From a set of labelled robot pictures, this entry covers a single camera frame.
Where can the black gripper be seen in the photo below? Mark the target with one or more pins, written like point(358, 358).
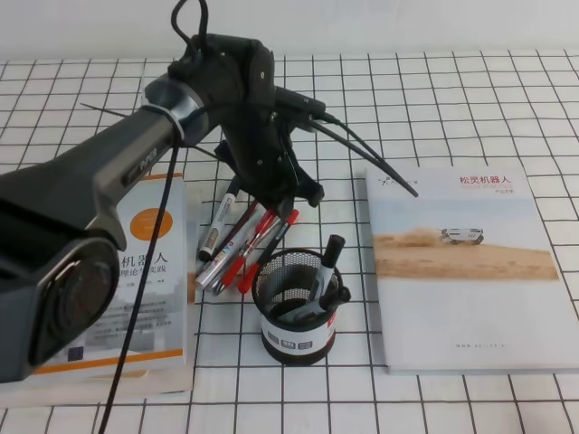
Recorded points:
point(258, 149)

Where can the black mesh pen holder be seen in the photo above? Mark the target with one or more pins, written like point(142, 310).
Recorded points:
point(282, 284)

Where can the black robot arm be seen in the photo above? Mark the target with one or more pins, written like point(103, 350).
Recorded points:
point(60, 232)

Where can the silver grey pen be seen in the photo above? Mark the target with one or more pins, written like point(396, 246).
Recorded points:
point(255, 250)

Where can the upright black marker in holder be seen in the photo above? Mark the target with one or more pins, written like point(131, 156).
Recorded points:
point(334, 247)

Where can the red cap gel pen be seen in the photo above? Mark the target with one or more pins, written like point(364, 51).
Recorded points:
point(245, 283)

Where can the white printed marker pen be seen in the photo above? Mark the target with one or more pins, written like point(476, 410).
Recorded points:
point(217, 264)

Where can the leaning black marker in holder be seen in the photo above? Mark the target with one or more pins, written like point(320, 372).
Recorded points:
point(328, 303)

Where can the dark red pencil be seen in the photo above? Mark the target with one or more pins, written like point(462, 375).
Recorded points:
point(236, 227)

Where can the white marker black cap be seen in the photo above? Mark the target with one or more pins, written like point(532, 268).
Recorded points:
point(214, 233)

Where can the white ROS robotics textbook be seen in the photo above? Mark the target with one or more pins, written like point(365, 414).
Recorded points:
point(159, 338)

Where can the white AgileX product brochure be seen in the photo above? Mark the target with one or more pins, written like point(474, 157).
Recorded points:
point(466, 276)

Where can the thin book under textbook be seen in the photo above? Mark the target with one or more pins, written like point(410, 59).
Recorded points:
point(132, 384)

